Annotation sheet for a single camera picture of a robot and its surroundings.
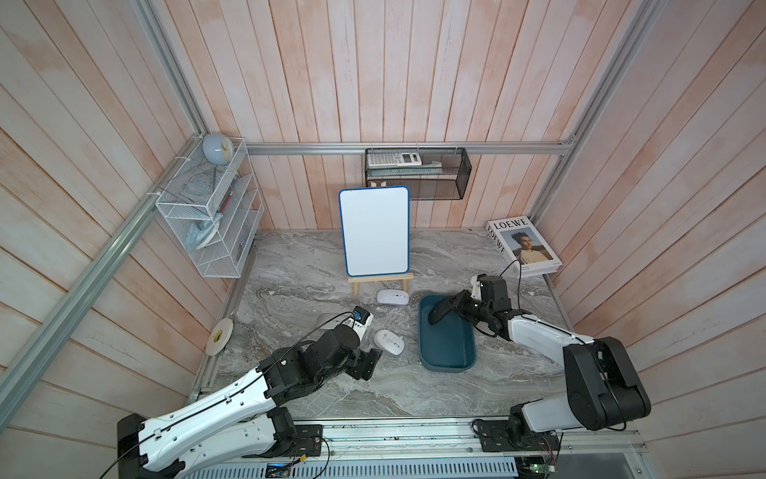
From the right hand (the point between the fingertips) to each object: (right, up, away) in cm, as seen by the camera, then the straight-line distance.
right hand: (446, 298), depth 93 cm
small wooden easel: (-13, +7, +3) cm, 15 cm away
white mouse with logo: (-18, -13, -5) cm, 23 cm away
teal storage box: (0, -14, -3) cm, 14 cm away
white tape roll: (-72, -12, 0) cm, 73 cm away
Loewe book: (+33, +17, +18) cm, 42 cm away
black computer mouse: (-2, -4, 0) cm, 4 cm away
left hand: (-25, -10, -20) cm, 34 cm away
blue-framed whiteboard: (-22, +21, -2) cm, 31 cm away
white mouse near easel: (-16, 0, +6) cm, 18 cm away
